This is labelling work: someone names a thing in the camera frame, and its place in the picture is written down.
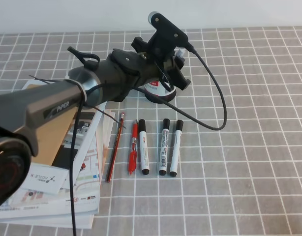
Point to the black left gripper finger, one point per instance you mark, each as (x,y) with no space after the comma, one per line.
(176,75)

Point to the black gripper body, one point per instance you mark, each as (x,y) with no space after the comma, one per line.
(160,51)

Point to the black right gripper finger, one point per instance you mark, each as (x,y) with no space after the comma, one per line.
(139,45)

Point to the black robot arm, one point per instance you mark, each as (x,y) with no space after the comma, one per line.
(95,82)

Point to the black mesh pen holder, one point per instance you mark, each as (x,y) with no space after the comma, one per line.
(155,88)

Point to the red gel pen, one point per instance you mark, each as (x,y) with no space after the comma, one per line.
(133,152)

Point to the white marker barcode label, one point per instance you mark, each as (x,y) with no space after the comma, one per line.
(164,148)

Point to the white marker black cap left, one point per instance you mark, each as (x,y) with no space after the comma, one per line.
(143,147)

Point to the white marker black cap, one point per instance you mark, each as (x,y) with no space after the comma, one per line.
(143,147)
(176,149)

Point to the white marker black cap right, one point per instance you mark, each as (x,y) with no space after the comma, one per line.
(176,149)

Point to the red black striped pencil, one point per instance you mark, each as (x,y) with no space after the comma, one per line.
(115,148)

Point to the tan kraft notebook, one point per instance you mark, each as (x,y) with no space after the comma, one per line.
(50,137)

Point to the map printed booklet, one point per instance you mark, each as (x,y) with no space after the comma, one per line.
(92,157)

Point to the white agilex brochure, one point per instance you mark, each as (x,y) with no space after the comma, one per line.
(49,171)

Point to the white bottom book stack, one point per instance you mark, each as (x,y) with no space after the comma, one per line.
(56,213)

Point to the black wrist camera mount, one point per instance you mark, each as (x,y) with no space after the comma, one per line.
(167,30)

